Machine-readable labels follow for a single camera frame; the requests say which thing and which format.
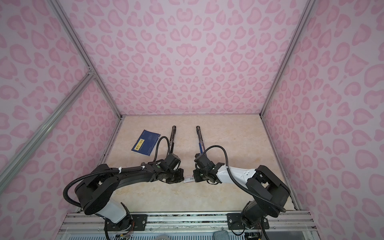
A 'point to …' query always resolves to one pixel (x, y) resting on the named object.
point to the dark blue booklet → (146, 143)
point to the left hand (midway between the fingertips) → (186, 177)
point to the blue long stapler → (200, 140)
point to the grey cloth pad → (221, 235)
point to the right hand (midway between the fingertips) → (195, 175)
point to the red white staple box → (188, 179)
